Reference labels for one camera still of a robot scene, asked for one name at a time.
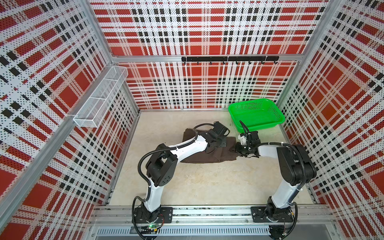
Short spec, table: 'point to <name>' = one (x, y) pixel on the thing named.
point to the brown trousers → (227, 153)
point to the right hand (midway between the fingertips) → (231, 149)
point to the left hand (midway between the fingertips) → (225, 141)
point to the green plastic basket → (256, 114)
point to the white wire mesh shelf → (93, 110)
